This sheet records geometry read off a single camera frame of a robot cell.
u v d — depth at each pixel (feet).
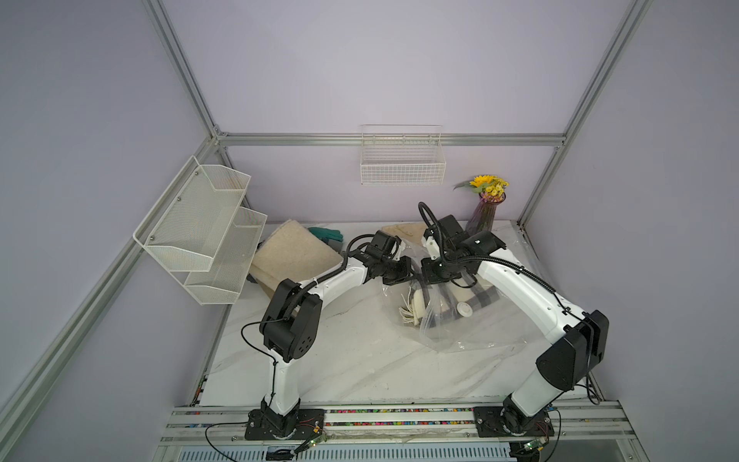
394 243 2.50
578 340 1.38
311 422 2.41
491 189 3.23
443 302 2.89
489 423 2.40
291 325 1.66
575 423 2.46
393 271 2.57
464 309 2.96
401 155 3.53
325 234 3.75
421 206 2.23
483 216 3.50
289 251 3.15
